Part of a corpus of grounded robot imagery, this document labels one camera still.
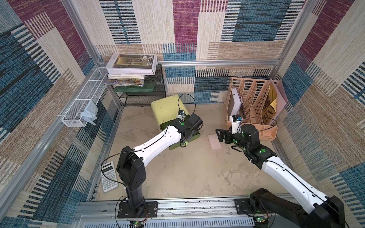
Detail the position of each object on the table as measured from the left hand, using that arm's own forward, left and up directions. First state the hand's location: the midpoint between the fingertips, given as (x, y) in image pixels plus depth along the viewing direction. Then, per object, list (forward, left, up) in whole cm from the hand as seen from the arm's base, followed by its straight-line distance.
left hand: (178, 131), depth 84 cm
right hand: (-2, -25, +6) cm, 25 cm away
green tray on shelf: (+32, +23, +7) cm, 39 cm away
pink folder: (+12, -59, +13) cm, 62 cm away
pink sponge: (0, -24, -15) cm, 28 cm away
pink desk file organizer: (+37, -51, -7) cm, 63 cm away
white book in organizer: (+19, -38, +4) cm, 43 cm away
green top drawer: (-4, -9, +2) cm, 10 cm away
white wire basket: (+17, +50, +16) cm, 55 cm away
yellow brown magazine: (+17, -59, 0) cm, 62 cm away
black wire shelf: (+41, +30, -11) cm, 52 cm away
